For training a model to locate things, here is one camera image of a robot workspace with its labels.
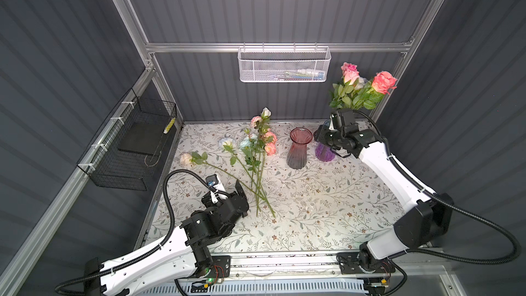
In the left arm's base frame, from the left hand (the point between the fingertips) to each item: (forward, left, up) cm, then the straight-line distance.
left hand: (230, 187), depth 74 cm
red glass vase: (+23, -30, -1) cm, 38 cm away
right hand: (+17, -36, +7) cm, 40 cm away
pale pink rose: (+24, +24, -15) cm, 37 cm away
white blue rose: (+33, +4, -15) cm, 36 cm away
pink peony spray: (+31, -15, -14) cm, 37 cm away
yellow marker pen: (+25, +25, +8) cm, 36 cm away
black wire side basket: (+10, +36, +9) cm, 39 cm away
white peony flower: (+25, -7, -15) cm, 30 cm away
